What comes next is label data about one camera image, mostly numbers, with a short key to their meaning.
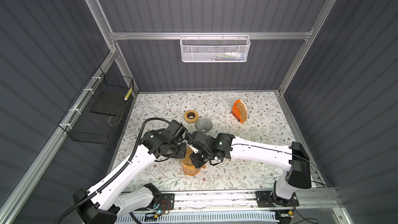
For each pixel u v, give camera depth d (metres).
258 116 1.06
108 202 0.38
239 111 0.98
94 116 0.72
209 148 0.55
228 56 0.92
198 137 0.55
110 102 0.74
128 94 0.83
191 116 1.06
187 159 0.61
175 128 0.55
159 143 0.47
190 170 0.83
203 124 0.97
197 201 0.75
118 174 0.41
